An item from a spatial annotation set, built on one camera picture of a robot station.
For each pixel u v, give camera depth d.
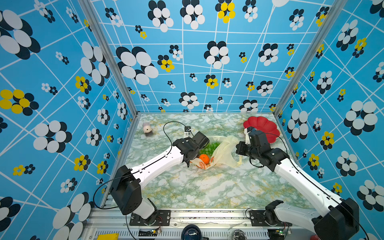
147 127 1.02
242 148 0.70
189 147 0.56
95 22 0.73
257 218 0.73
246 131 0.73
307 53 0.86
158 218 0.72
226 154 0.82
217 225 0.74
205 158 0.89
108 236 0.69
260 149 0.58
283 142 1.04
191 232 0.72
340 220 0.37
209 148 0.94
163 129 1.09
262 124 1.11
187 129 0.70
